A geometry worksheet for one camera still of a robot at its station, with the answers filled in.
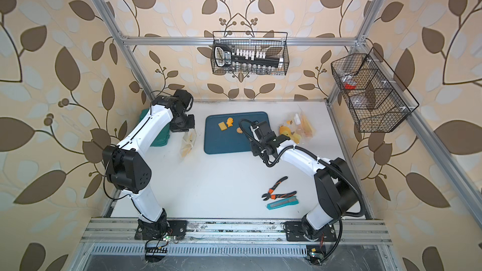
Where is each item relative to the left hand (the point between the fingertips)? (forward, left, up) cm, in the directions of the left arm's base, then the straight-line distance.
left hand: (185, 126), depth 86 cm
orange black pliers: (-26, -39, -16) cm, 50 cm away
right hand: (-4, -33, -9) cm, 35 cm away
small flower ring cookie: (+10, -24, -16) cm, 31 cm away
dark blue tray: (+9, -15, -17) cm, 24 cm away
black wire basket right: (+1, -81, +17) cm, 83 cm away
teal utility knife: (-28, -46, -17) cm, 57 cm away
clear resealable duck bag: (+6, -57, -8) cm, 58 cm away
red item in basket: (+11, -73, +15) cm, 76 cm away
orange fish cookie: (+16, -19, -15) cm, 29 cm away
